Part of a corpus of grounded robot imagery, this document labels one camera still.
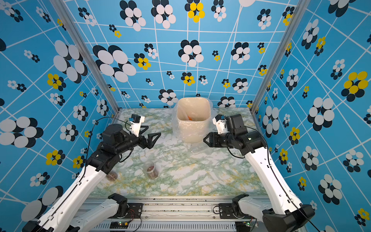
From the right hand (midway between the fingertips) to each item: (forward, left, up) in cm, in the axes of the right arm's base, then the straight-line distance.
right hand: (210, 139), depth 70 cm
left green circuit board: (-33, +46, -29) cm, 64 cm away
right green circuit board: (-33, -16, -29) cm, 47 cm away
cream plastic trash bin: (+28, +8, -14) cm, 33 cm away
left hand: (+2, +27, +5) cm, 27 cm away
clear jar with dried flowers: (-10, +32, -16) cm, 37 cm away
